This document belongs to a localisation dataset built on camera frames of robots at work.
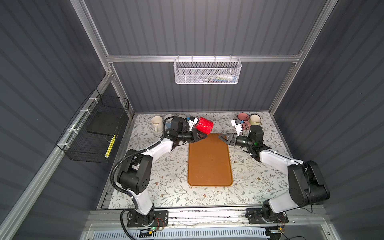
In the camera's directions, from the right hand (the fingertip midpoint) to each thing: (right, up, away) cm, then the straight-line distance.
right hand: (221, 138), depth 82 cm
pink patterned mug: (+23, +13, +27) cm, 38 cm away
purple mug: (-25, +15, +37) cm, 47 cm away
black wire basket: (-67, +3, -9) cm, 67 cm away
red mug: (-9, +7, 0) cm, 12 cm away
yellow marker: (-54, -2, -13) cm, 56 cm away
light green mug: (+31, +12, +29) cm, 44 cm away
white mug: (-41, +9, +20) cm, 47 cm away
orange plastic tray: (-6, -17, +11) cm, 21 cm away
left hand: (-8, +1, +2) cm, 8 cm away
